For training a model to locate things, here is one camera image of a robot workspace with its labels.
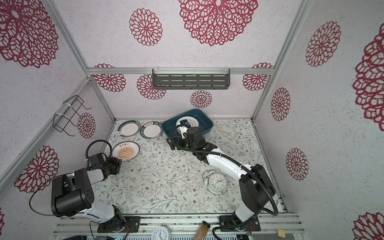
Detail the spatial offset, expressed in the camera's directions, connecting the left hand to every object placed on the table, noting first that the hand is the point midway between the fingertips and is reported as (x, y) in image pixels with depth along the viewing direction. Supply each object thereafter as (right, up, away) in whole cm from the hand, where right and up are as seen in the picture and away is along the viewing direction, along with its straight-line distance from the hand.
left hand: (123, 160), depth 95 cm
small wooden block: (+87, -31, -24) cm, 95 cm away
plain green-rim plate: (-4, +21, +18) cm, 28 cm away
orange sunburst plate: (0, +6, +5) cm, 8 cm away
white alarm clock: (+58, -11, -12) cm, 60 cm away
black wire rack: (-20, +23, -23) cm, 38 cm away
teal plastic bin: (+54, +25, +20) cm, 63 cm away
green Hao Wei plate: (+14, +20, +18) cm, 30 cm away
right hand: (+34, +16, -14) cm, 41 cm away
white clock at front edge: (+30, -29, -27) cm, 49 cm away
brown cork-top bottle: (+49, -29, -26) cm, 62 cm away
